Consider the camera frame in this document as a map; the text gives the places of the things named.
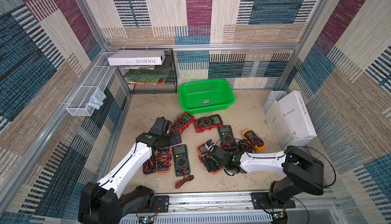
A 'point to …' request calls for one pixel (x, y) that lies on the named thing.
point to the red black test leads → (185, 179)
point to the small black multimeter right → (244, 146)
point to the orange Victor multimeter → (163, 160)
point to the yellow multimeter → (256, 143)
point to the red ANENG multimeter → (205, 123)
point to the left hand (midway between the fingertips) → (173, 138)
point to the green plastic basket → (206, 96)
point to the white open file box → (277, 126)
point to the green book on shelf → (147, 76)
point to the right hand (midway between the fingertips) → (209, 159)
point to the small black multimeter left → (149, 167)
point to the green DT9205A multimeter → (180, 158)
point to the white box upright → (296, 116)
